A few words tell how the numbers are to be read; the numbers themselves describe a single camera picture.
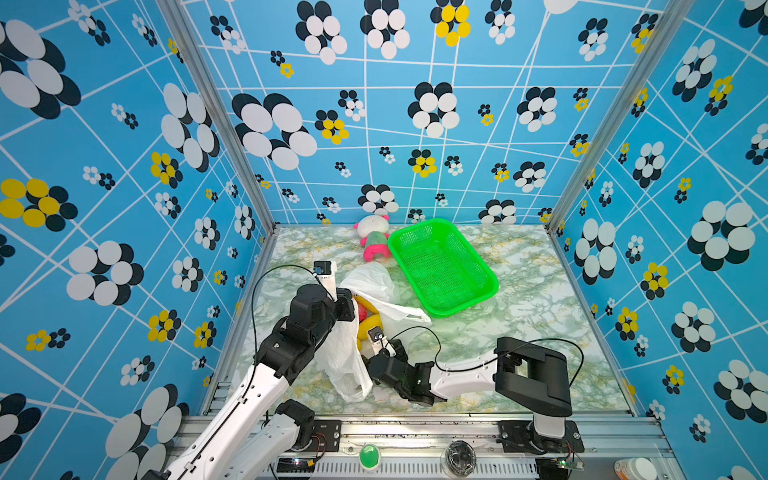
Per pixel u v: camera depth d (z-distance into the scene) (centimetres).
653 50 74
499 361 49
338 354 72
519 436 73
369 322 89
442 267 108
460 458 62
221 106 86
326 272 62
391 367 63
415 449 72
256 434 57
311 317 53
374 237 110
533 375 49
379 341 72
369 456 62
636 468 63
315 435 73
